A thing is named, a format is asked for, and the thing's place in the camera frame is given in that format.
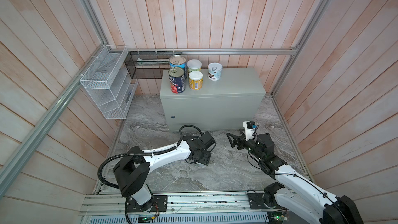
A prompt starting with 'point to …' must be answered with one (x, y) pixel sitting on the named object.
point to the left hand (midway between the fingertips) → (201, 161)
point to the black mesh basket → (148, 65)
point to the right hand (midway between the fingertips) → (233, 131)
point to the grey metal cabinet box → (238, 96)
